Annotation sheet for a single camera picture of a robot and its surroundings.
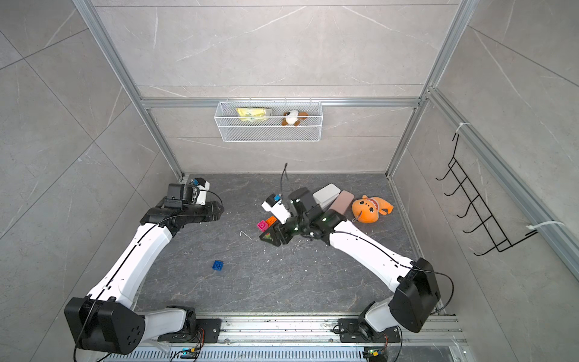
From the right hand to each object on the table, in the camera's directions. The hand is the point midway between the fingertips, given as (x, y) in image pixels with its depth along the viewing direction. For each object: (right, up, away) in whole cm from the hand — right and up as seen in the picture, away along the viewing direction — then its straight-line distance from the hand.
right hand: (268, 232), depth 73 cm
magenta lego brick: (-4, +1, +11) cm, 12 cm away
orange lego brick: (-1, +2, +15) cm, 15 cm away
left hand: (-19, +8, +8) cm, 22 cm away
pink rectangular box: (+32, +8, +32) cm, 46 cm away
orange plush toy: (+40, +6, +22) cm, 46 cm away
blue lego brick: (-22, -16, +14) cm, 30 cm away
